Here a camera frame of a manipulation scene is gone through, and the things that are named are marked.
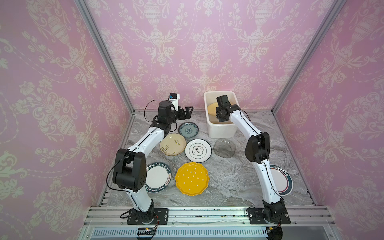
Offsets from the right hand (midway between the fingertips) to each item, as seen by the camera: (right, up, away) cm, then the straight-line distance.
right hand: (217, 111), depth 104 cm
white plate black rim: (-14, -26, -6) cm, 30 cm away
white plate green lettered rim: (-37, -40, -19) cm, 57 cm away
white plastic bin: (-3, -12, -13) cm, 18 cm away
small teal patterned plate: (-21, -13, +5) cm, 25 cm away
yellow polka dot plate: (-17, -41, -18) cm, 48 cm away
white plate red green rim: (+35, -41, -18) cm, 57 cm away
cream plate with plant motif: (-31, -23, -4) cm, 39 cm away
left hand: (-20, 0, -18) cm, 27 cm away
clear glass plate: (+4, -25, -4) cm, 26 cm away
